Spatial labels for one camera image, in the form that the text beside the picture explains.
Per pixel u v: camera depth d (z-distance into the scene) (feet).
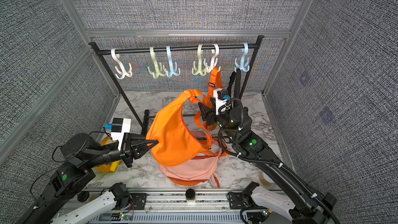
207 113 1.80
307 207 1.24
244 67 2.21
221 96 1.67
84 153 1.25
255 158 1.49
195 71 2.16
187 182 2.46
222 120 1.79
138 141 1.53
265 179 2.49
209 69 2.29
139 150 1.54
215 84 2.27
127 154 1.40
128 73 2.14
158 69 2.11
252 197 2.02
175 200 2.45
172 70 2.10
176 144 1.86
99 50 1.85
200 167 2.45
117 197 2.03
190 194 2.14
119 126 1.33
